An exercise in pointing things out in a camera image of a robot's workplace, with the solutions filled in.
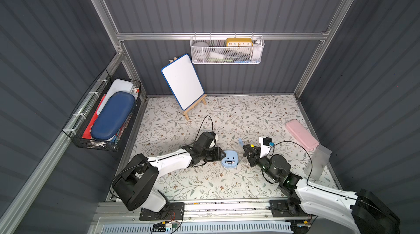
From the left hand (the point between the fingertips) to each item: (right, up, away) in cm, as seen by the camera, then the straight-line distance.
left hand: (225, 157), depth 83 cm
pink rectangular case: (+47, +9, +13) cm, 49 cm away
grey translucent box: (+50, -5, +5) cm, 51 cm away
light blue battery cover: (+10, +6, +13) cm, 17 cm away
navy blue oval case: (-49, +22, -15) cm, 56 cm away
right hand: (+11, +7, -5) cm, 14 cm away
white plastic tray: (-53, +36, -7) cm, 64 cm away
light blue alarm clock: (+3, 0, +4) cm, 5 cm away
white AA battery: (+2, -3, +1) cm, 4 cm away
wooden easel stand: (-24, +23, +19) cm, 38 cm away
